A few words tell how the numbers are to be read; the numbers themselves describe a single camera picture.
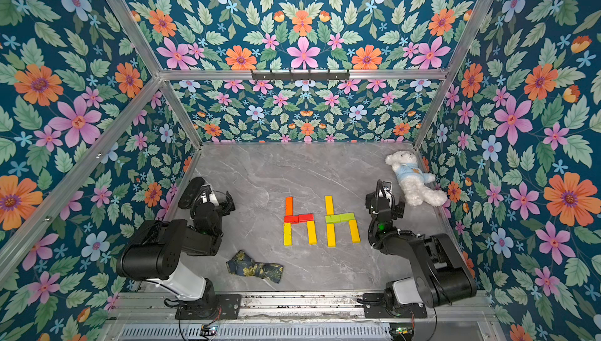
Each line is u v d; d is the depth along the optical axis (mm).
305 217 932
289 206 982
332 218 926
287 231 893
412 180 954
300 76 932
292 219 927
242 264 794
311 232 890
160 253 461
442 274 435
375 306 731
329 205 961
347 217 935
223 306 734
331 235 888
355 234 888
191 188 994
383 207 687
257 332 703
